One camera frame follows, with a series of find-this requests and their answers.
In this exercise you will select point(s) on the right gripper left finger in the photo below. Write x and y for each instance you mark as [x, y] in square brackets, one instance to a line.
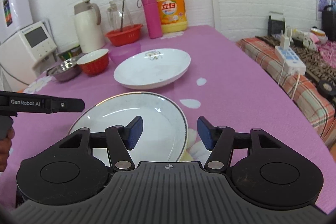
[120, 140]

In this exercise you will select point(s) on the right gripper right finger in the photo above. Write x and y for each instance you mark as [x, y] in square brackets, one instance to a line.
[219, 141]

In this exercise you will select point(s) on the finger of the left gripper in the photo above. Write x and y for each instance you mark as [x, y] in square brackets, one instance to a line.
[70, 105]

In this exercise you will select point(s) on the stainless steel bowl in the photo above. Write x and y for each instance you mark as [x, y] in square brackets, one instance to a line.
[66, 70]

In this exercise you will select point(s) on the white gold-rimmed plate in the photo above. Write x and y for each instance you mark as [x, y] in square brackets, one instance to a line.
[165, 128]

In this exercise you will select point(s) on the red ceramic bowl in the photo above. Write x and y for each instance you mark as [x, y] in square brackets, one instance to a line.
[94, 63]

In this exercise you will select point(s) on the large white floral plate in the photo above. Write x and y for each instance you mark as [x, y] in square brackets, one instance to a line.
[152, 69]

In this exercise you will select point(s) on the purple plastic bowl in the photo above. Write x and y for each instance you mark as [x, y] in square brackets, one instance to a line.
[120, 54]

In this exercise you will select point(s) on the person's left hand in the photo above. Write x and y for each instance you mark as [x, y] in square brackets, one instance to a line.
[5, 146]

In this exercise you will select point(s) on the white countertop appliance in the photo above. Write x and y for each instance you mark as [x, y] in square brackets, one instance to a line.
[26, 55]

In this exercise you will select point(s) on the green instant noodle bowl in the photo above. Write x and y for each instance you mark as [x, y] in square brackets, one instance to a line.
[73, 51]

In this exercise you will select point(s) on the pink floral tablecloth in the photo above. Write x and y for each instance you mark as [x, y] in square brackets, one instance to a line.
[222, 84]

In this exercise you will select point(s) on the cream thermos jug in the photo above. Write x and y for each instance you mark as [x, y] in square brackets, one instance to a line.
[88, 26]

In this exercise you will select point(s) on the white water purifier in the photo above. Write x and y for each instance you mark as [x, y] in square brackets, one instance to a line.
[15, 15]

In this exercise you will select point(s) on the white power strip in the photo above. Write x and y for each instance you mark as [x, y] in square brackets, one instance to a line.
[292, 63]

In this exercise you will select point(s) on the red plastic basin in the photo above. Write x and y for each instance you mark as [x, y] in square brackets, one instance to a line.
[128, 35]

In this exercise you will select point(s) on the glass pitcher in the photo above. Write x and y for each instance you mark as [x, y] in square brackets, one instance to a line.
[114, 15]

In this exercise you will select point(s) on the black tape roll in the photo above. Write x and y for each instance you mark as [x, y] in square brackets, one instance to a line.
[326, 89]

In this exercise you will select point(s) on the plaid cloth side table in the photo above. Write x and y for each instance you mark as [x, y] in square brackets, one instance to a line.
[317, 110]

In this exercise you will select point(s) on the black box device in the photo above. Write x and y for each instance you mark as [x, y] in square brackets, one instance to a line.
[276, 23]

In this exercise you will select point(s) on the pink thermos bottle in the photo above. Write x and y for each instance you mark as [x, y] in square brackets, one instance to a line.
[153, 22]

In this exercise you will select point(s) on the yellow dish soap bottle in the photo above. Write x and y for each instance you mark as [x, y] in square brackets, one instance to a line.
[172, 15]

